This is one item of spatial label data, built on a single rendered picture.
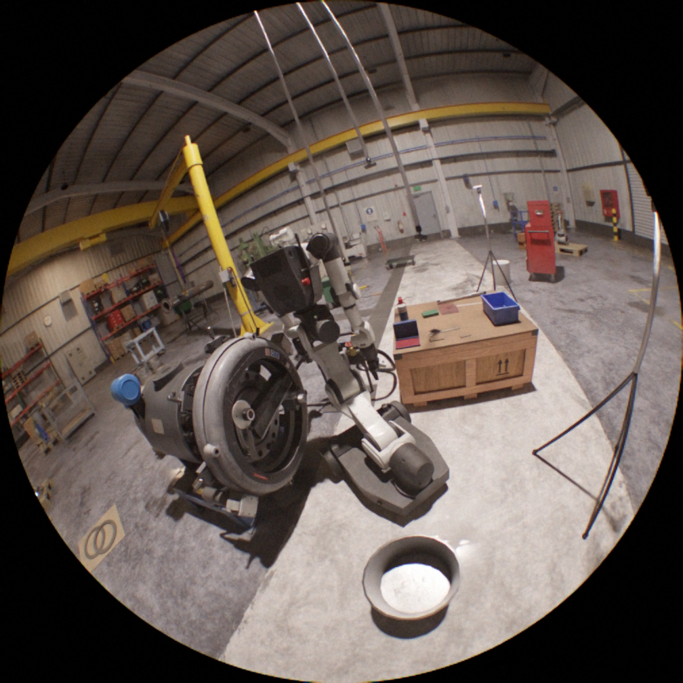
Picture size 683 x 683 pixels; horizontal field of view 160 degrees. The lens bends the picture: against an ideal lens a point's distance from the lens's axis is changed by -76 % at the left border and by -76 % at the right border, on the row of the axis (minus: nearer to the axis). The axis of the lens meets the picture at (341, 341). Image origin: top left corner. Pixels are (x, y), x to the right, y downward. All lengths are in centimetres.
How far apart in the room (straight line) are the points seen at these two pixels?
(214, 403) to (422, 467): 84
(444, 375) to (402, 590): 127
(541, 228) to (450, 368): 291
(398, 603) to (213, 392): 106
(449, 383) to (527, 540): 111
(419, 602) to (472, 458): 83
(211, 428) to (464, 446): 130
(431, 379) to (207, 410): 133
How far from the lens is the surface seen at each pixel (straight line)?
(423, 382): 168
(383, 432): 121
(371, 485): 126
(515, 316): 174
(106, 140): 1152
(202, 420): 91
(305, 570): 138
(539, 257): 410
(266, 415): 108
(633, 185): 992
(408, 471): 107
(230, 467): 96
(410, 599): 111
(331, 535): 139
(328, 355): 128
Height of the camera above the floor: 124
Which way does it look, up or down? 24 degrees down
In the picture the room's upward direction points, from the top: 18 degrees counter-clockwise
